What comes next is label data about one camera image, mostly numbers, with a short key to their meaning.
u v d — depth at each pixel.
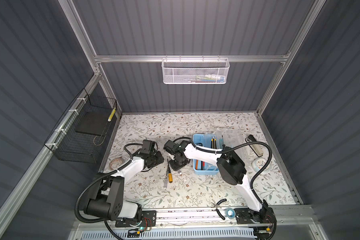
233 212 0.75
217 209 0.77
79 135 0.72
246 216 0.72
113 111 0.84
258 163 0.90
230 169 0.58
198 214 0.77
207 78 0.92
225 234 0.77
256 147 0.96
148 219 0.72
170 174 0.88
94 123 0.77
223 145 0.86
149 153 0.71
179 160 0.78
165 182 0.85
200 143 1.02
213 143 0.91
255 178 0.56
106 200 0.43
